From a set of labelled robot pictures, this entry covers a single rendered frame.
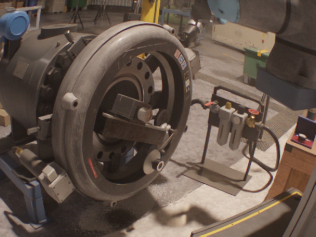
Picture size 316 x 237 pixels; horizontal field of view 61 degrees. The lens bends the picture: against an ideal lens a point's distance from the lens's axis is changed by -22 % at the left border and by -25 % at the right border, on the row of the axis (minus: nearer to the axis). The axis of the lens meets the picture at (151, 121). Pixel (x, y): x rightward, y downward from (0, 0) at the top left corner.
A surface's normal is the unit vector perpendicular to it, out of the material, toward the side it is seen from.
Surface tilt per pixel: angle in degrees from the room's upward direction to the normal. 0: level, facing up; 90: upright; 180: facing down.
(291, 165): 90
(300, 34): 90
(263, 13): 113
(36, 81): 67
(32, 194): 90
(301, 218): 90
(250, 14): 127
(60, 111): 73
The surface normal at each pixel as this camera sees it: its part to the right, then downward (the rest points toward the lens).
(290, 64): -0.59, -0.10
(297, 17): 0.04, 0.55
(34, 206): 0.79, 0.32
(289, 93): -0.89, 0.10
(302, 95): 0.45, 0.39
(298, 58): -0.39, -0.03
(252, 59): -0.55, 0.28
